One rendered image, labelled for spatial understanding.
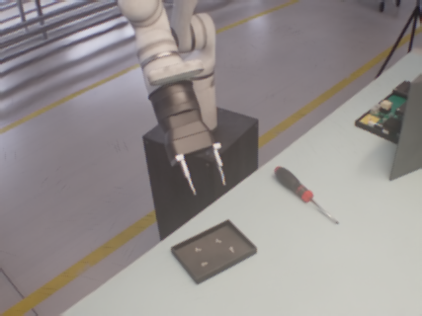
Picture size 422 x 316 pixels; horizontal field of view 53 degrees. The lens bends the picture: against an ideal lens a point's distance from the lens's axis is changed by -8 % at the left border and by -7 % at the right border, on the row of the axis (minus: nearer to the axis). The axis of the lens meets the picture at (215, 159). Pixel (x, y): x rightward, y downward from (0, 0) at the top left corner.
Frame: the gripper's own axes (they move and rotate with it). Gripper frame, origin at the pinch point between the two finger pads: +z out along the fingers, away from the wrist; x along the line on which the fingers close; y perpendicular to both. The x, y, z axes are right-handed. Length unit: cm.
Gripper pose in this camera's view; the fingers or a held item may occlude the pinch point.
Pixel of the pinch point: (210, 189)
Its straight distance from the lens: 71.0
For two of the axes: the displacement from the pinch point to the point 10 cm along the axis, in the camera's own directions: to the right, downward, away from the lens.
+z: 3.4, 9.4, -1.0
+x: -9.0, 2.9, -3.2
